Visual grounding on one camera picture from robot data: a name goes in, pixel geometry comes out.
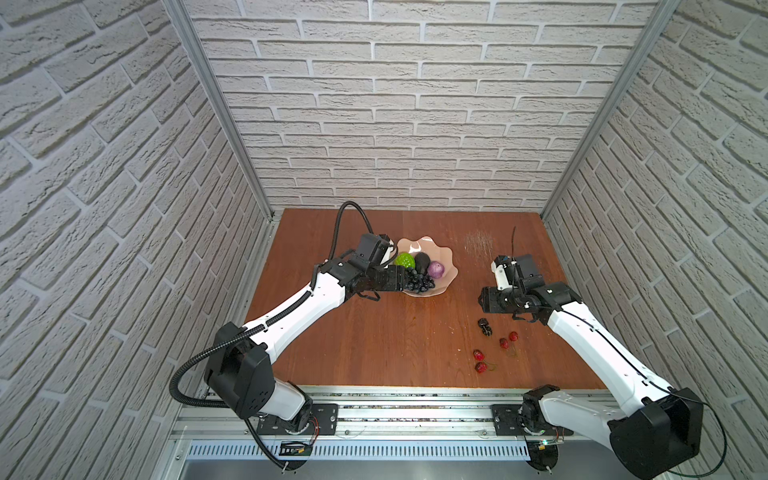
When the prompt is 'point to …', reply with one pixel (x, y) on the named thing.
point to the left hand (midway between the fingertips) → (400, 277)
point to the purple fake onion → (436, 269)
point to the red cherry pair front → (482, 366)
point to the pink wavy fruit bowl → (437, 251)
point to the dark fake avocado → (422, 263)
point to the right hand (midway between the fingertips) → (490, 300)
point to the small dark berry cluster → (486, 328)
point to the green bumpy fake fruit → (405, 259)
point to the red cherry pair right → (513, 336)
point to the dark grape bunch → (417, 282)
